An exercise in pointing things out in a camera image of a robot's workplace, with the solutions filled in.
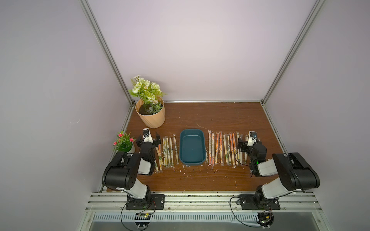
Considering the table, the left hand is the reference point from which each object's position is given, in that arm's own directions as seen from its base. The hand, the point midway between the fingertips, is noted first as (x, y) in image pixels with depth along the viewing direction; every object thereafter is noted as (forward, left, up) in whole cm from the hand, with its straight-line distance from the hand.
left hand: (150, 132), depth 90 cm
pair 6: (-8, -10, -10) cm, 16 cm away
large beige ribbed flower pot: (+8, -1, +1) cm, 9 cm away
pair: (-6, -40, -10) cm, 41 cm away
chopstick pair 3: (-7, -16, -10) cm, 21 cm away
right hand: (0, -64, -2) cm, 64 cm away
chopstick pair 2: (+2, -50, -10) cm, 51 cm away
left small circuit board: (-43, -2, -13) cm, 45 cm away
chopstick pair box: (-17, -55, -10) cm, 58 cm away
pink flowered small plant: (-8, +14, +1) cm, 16 cm away
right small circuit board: (-43, -64, -12) cm, 78 cm away
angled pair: (-15, -7, -10) cm, 20 cm away
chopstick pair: (-6, -41, -10) cm, 43 cm away
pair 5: (-8, -11, -11) cm, 18 cm away
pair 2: (-1, -55, -10) cm, 56 cm away
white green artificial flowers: (+16, -1, +19) cm, 25 cm away
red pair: (-7, -6, -10) cm, 14 cm away
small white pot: (-11, +9, -3) cm, 14 cm away
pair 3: (-10, -58, -10) cm, 59 cm away
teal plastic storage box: (-5, -27, -9) cm, 29 cm away
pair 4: (-8, -14, -10) cm, 19 cm away
